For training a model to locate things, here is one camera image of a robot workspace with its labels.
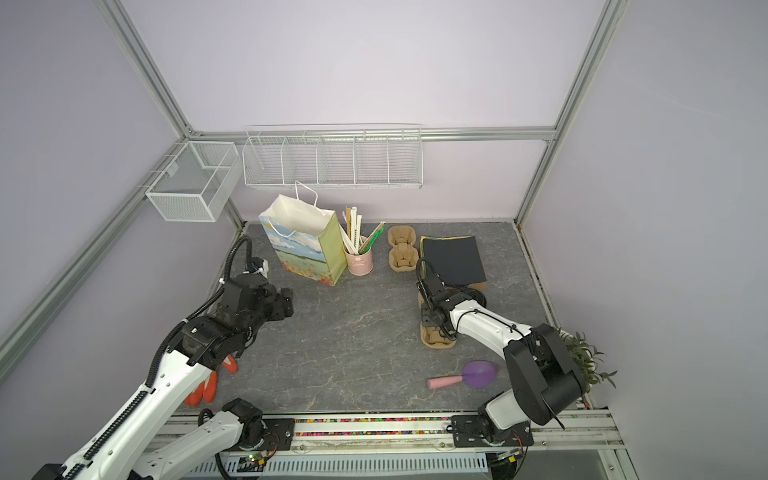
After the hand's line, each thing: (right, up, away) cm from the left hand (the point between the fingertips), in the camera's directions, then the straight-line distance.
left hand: (277, 297), depth 74 cm
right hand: (+42, -8, +17) cm, 46 cm away
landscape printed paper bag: (+4, +15, +9) cm, 18 cm away
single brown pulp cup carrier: (+40, -15, +15) cm, 46 cm away
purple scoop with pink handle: (+53, -23, +9) cm, 58 cm away
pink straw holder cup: (+17, +7, +29) cm, 35 cm away
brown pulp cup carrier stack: (+32, +9, +34) cm, 48 cm away
